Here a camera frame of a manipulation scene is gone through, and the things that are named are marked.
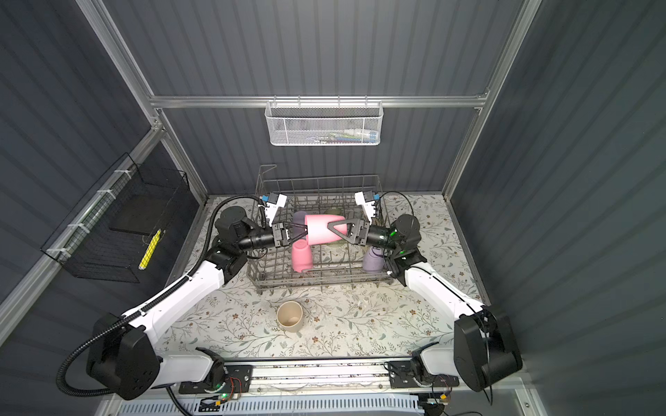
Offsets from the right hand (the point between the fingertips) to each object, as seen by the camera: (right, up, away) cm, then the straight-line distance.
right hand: (334, 232), depth 65 cm
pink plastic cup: (-11, -9, +22) cm, 26 cm away
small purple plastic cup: (+13, -10, +20) cm, 26 cm away
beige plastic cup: (-15, -29, +20) cm, 38 cm away
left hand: (-5, -1, +1) cm, 5 cm away
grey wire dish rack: (0, -14, +34) cm, 37 cm away
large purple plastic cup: (-14, +4, +29) cm, 32 cm away
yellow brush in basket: (-50, -7, +3) cm, 51 cm away
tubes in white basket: (+4, +33, +27) cm, 43 cm away
